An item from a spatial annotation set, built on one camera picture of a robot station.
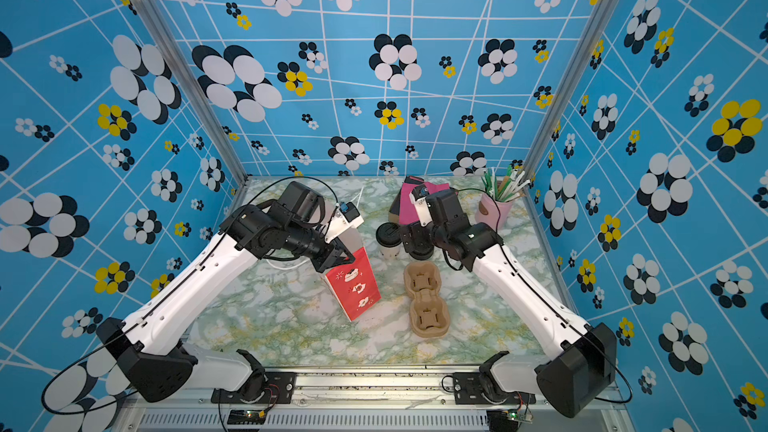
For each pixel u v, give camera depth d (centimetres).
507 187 93
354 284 74
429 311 83
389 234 91
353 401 72
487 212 94
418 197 67
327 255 58
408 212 104
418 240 68
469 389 72
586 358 38
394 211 105
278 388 73
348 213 60
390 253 95
